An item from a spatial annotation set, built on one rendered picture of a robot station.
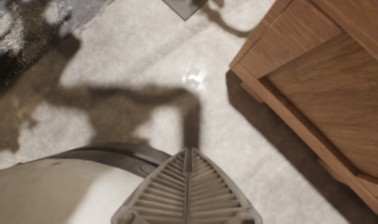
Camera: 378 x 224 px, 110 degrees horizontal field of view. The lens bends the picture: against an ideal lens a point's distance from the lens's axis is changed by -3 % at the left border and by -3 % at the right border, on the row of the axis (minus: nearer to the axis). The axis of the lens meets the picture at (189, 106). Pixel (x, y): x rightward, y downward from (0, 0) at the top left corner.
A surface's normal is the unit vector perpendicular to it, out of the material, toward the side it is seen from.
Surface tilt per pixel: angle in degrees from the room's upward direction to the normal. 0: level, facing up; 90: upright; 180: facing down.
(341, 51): 90
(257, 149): 0
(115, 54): 0
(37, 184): 55
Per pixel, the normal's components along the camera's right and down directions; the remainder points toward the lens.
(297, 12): -0.71, 0.70
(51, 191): 0.09, -0.88
